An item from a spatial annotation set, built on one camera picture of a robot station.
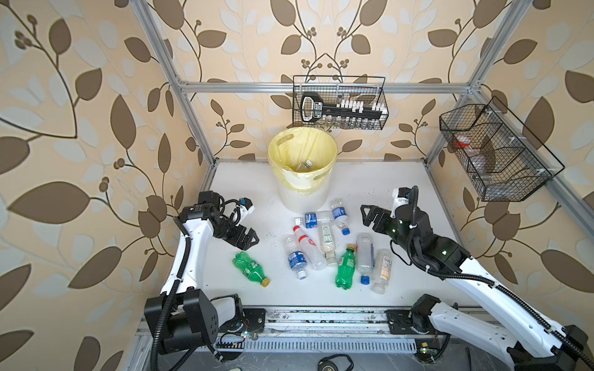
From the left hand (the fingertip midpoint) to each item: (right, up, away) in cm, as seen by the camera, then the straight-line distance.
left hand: (240, 232), depth 79 cm
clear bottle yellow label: (+50, -14, +1) cm, 51 cm away
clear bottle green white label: (+31, -2, +11) cm, 33 cm away
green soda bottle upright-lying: (+37, -14, +2) cm, 40 cm away
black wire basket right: (+86, +24, -6) cm, 89 cm away
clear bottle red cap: (+25, -8, +6) cm, 27 cm away
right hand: (+44, +8, -5) cm, 45 cm away
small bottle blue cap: (+37, +4, +16) cm, 41 cm away
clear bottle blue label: (+19, -10, +4) cm, 22 cm away
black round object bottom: (+29, -35, -13) cm, 47 cm away
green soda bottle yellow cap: (+3, -13, +2) cm, 14 cm away
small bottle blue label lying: (+29, +2, +15) cm, 33 cm away
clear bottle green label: (+22, +25, +25) cm, 42 cm away
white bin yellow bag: (+21, +28, +26) cm, 44 cm away
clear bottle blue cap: (+45, -11, +9) cm, 48 cm away
